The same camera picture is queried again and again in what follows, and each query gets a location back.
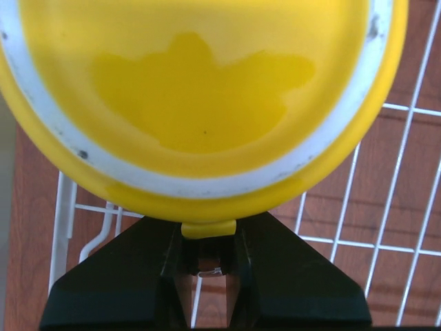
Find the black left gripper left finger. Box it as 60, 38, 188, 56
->
39, 217, 192, 330

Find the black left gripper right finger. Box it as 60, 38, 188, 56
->
227, 212, 372, 328

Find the yellow cup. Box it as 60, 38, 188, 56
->
1, 1, 409, 238

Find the white wire dish rack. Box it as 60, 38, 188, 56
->
48, 0, 441, 328

